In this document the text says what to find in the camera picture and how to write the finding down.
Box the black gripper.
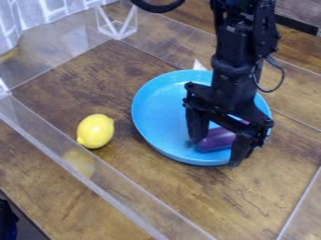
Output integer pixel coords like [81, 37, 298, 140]
[184, 59, 274, 167]

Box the purple toy eggplant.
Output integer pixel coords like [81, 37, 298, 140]
[196, 127, 236, 153]

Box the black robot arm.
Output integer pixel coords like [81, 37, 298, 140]
[184, 0, 282, 166]

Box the yellow toy lemon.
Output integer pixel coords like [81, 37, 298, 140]
[77, 113, 114, 149]

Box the white patterned curtain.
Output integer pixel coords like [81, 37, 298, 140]
[0, 0, 118, 55]

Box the clear acrylic enclosure wall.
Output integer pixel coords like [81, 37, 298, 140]
[0, 0, 321, 240]

